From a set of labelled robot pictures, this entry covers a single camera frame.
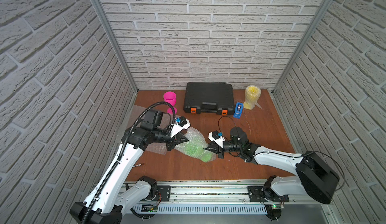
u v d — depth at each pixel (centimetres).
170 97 98
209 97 108
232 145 68
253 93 99
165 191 74
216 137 66
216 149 70
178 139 57
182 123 56
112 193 38
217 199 73
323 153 47
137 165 82
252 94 98
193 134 62
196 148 67
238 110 103
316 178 42
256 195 74
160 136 55
